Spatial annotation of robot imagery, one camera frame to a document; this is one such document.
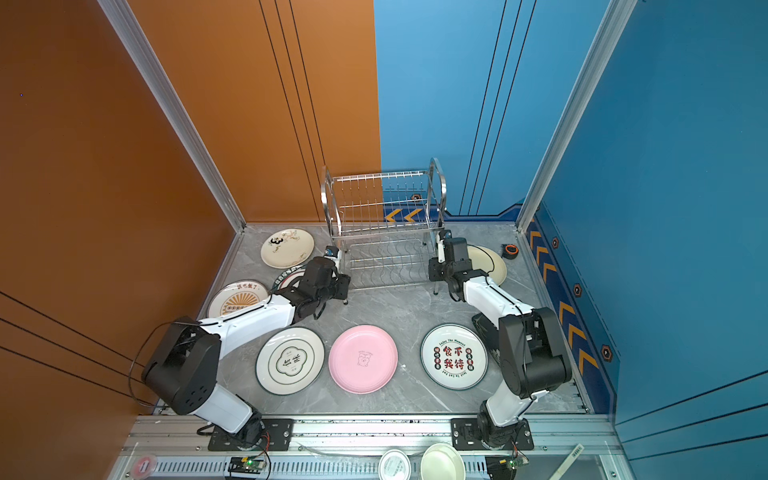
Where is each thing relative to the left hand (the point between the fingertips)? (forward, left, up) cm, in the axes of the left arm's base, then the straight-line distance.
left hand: (347, 275), depth 91 cm
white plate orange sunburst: (-1, +39, -12) cm, 40 cm away
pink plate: (-22, -6, -11) cm, 25 cm away
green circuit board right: (-45, -44, -11) cm, 64 cm away
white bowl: (-45, -27, -12) cm, 54 cm away
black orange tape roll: (+18, -57, -8) cm, 60 cm away
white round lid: (-47, -15, -5) cm, 49 cm away
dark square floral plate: (-12, -44, -11) cm, 47 cm away
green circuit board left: (-46, +20, -13) cm, 52 cm away
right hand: (+5, -27, 0) cm, 28 cm away
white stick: (-45, -56, -11) cm, 73 cm away
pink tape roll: (-47, +44, -13) cm, 66 cm away
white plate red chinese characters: (-21, -32, -11) cm, 40 cm away
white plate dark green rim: (+6, +21, -11) cm, 25 cm away
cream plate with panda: (+21, +27, -12) cm, 36 cm away
